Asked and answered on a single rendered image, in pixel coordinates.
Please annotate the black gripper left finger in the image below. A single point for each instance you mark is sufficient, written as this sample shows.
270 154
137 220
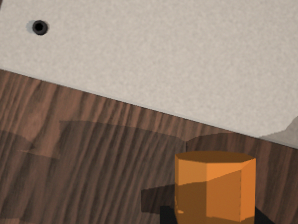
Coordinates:
167 215

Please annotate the orange hexagonal prism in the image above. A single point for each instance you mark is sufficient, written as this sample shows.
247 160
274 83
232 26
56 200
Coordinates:
214 187

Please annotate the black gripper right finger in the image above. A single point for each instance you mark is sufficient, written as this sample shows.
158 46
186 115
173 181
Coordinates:
260 218

